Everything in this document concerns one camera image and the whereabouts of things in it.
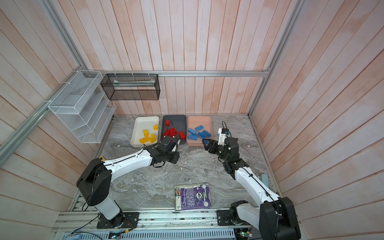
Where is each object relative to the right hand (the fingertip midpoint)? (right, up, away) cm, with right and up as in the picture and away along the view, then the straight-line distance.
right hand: (206, 140), depth 83 cm
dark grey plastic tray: (-21, +9, +31) cm, 39 cm away
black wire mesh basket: (-45, +33, +8) cm, 56 cm away
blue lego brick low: (-1, +2, +21) cm, 21 cm away
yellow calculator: (-66, -13, +12) cm, 68 cm away
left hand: (-17, -11, +5) cm, 21 cm away
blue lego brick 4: (-7, 0, +22) cm, 23 cm away
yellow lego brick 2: (-35, 0, +20) cm, 41 cm away
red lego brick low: (-15, +2, +24) cm, 28 cm away
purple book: (-8, -30, -4) cm, 32 cm away
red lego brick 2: (-26, +4, +24) cm, 36 cm away
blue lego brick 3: (+3, +3, +24) cm, 24 cm away
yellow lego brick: (-42, +4, +24) cm, 48 cm away
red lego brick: (-26, +11, +29) cm, 41 cm away
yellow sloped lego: (-35, +8, +27) cm, 45 cm away
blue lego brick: (-2, +7, +28) cm, 29 cm away
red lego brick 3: (-22, +4, +30) cm, 38 cm away
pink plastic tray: (-6, +12, +32) cm, 34 cm away
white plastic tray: (-48, +11, +32) cm, 58 cm away
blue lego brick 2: (-8, +4, +25) cm, 26 cm away
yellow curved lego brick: (-41, -1, +21) cm, 46 cm away
